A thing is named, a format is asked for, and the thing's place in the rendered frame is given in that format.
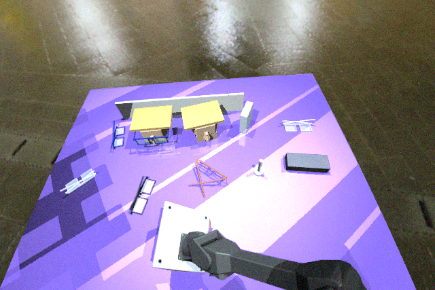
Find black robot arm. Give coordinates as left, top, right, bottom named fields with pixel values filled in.
left=178, top=230, right=367, bottom=290

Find yellow flat block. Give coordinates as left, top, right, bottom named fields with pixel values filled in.
left=130, top=105, right=173, bottom=138

